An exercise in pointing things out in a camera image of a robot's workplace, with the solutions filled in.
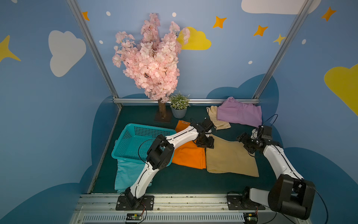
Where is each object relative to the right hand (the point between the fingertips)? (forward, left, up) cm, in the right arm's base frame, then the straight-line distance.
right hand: (242, 139), depth 88 cm
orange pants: (-8, +34, -10) cm, 36 cm away
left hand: (-3, +19, -5) cm, 20 cm away
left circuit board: (-44, +63, -12) cm, 78 cm away
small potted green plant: (+25, +42, +5) cm, 50 cm away
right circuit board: (-40, -1, -14) cm, 42 cm away
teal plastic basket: (0, +73, -10) cm, 74 cm away
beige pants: (-8, +6, -10) cm, 14 cm away
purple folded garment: (+35, -2, -10) cm, 36 cm away
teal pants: (-22, +70, -7) cm, 74 cm away
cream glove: (+19, +10, -10) cm, 24 cm away
